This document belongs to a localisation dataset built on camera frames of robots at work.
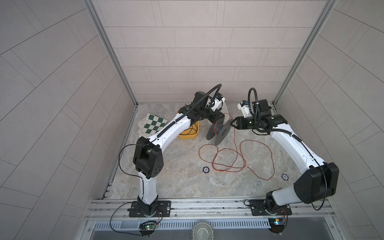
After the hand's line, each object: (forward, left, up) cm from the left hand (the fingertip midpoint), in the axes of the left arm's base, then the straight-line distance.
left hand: (227, 113), depth 78 cm
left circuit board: (-48, +37, -21) cm, 64 cm away
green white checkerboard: (+9, +49, -24) cm, 55 cm away
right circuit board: (-46, -22, -24) cm, 56 cm away
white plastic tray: (+19, -4, -20) cm, 28 cm away
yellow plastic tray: (+2, +20, -23) cm, 31 cm away
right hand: (-3, -3, -5) cm, 6 cm away
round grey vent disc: (-49, +13, -24) cm, 56 cm away
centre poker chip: (-21, +11, -25) cm, 35 cm away
